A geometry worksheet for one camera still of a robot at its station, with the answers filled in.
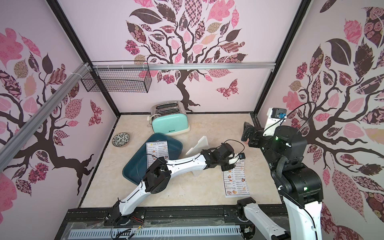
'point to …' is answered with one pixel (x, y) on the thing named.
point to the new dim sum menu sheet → (156, 149)
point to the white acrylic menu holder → (201, 144)
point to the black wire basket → (134, 76)
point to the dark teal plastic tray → (134, 168)
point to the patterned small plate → (120, 139)
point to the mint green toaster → (169, 117)
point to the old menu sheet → (235, 182)
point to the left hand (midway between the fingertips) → (233, 161)
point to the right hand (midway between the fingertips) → (258, 122)
